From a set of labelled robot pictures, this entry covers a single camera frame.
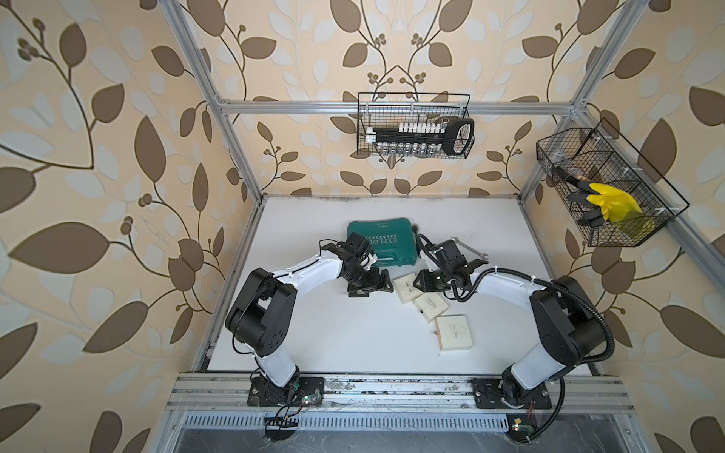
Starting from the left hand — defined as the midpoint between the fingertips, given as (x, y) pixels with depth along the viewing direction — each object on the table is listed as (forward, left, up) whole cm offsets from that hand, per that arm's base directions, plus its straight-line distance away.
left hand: (379, 287), depth 86 cm
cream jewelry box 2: (-4, -16, -4) cm, 17 cm away
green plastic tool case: (+19, -5, -2) cm, 20 cm away
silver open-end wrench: (+17, -38, -7) cm, 42 cm away
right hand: (+4, -13, -5) cm, 14 cm away
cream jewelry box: (+3, -9, -4) cm, 11 cm away
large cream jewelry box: (-12, -22, -5) cm, 25 cm away
